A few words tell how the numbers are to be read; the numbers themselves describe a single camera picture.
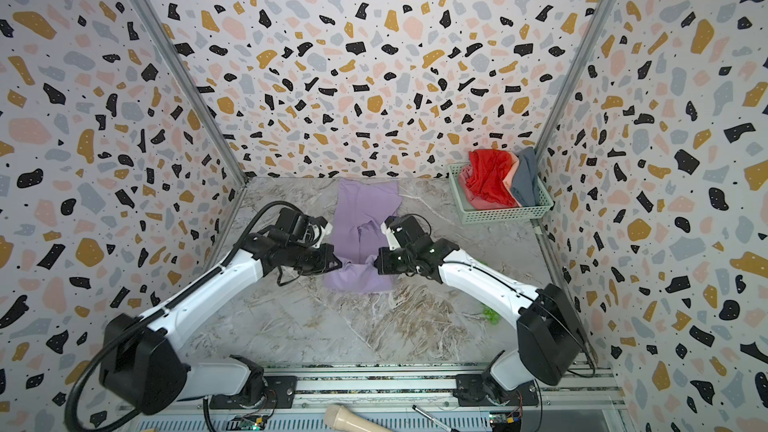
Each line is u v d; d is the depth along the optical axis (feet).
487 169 3.65
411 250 2.06
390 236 2.32
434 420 2.30
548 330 1.39
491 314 2.81
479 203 3.69
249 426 2.32
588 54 2.81
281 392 2.41
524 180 3.58
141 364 1.30
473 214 3.40
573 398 2.46
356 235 3.39
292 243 2.20
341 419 2.21
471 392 2.40
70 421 1.11
